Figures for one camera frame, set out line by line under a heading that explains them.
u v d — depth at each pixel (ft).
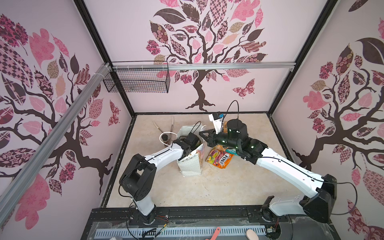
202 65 3.04
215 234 2.23
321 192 1.29
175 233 2.29
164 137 3.11
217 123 2.00
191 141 2.33
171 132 2.37
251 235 2.22
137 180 1.49
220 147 2.04
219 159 2.96
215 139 1.98
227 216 2.46
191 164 2.49
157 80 2.61
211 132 2.04
